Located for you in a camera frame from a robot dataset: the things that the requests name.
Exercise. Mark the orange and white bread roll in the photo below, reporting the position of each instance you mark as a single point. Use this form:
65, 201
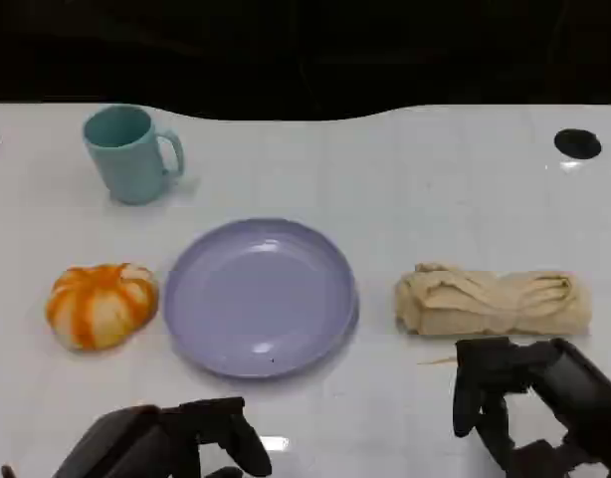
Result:
101, 306

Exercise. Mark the pale green mug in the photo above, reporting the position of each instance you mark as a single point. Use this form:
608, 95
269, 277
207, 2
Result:
129, 159

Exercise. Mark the beige towel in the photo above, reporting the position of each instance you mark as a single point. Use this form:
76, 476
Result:
489, 304

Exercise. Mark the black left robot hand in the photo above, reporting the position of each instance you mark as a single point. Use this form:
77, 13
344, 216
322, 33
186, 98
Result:
136, 443

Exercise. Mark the lilac plate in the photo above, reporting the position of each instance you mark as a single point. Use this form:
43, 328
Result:
256, 299

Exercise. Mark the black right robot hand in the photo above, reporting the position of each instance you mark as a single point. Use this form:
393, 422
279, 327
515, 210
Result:
579, 388

